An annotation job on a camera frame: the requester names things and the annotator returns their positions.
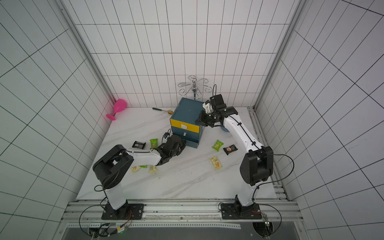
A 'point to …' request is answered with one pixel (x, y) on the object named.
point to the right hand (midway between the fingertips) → (190, 121)
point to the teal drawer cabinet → (183, 119)
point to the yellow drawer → (185, 126)
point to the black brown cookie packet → (230, 149)
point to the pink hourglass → (119, 106)
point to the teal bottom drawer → (192, 144)
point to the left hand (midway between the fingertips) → (186, 142)
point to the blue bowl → (224, 128)
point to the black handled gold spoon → (169, 112)
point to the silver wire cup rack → (196, 87)
